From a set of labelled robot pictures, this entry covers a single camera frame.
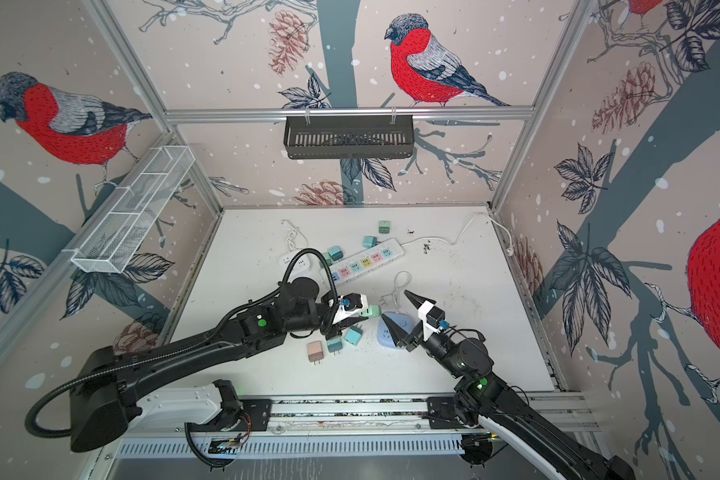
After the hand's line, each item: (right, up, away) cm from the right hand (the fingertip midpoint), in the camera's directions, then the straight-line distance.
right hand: (393, 307), depth 68 cm
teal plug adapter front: (-15, -15, +15) cm, 26 cm away
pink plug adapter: (-21, -16, +15) cm, 31 cm away
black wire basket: (-13, +52, +38) cm, 66 cm away
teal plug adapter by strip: (-6, +14, +39) cm, 42 cm away
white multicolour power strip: (-10, +6, +31) cm, 33 cm away
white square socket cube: (-29, +6, +32) cm, 44 cm away
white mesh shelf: (-70, +21, +7) cm, 73 cm away
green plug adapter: (0, +19, +45) cm, 49 cm away
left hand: (-7, -1, +1) cm, 7 cm away
